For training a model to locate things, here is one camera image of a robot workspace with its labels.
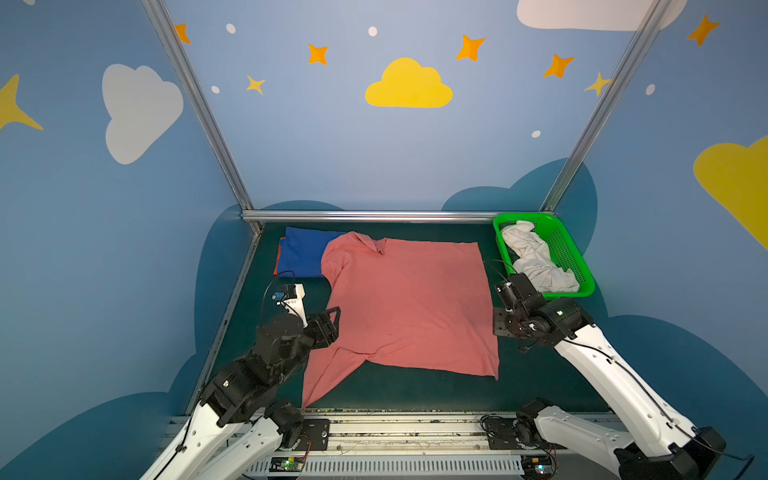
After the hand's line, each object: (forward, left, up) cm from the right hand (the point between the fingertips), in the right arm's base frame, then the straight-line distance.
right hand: (507, 318), depth 76 cm
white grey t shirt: (+31, -21, -15) cm, 41 cm away
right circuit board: (-30, -7, -18) cm, 36 cm away
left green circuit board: (-33, +54, -17) cm, 65 cm away
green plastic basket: (+36, -31, -13) cm, 50 cm away
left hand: (-5, +42, +9) cm, 44 cm away
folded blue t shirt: (+31, +65, -15) cm, 74 cm away
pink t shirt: (+13, +24, -17) cm, 32 cm away
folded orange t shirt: (+30, +74, -16) cm, 81 cm away
